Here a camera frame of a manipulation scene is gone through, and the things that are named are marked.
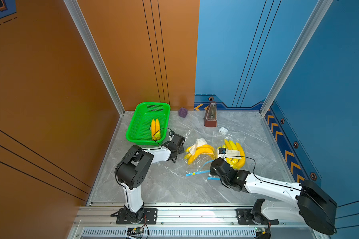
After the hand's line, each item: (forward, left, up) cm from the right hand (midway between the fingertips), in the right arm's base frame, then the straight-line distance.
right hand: (211, 163), depth 85 cm
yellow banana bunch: (+6, +7, +4) cm, 10 cm away
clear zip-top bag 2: (+19, -8, -5) cm, 22 cm away
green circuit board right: (-30, -21, -10) cm, 39 cm away
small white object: (+28, -13, -5) cm, 31 cm away
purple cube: (+43, +17, -1) cm, 47 cm away
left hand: (+15, +19, -5) cm, 24 cm away
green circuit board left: (-31, +37, -7) cm, 49 cm away
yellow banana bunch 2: (+2, -16, -4) cm, 17 cm away
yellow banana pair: (+27, +36, -2) cm, 45 cm away
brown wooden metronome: (+34, -3, +3) cm, 35 cm away
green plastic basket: (+26, +49, -4) cm, 55 cm away
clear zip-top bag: (-2, +6, +3) cm, 7 cm away
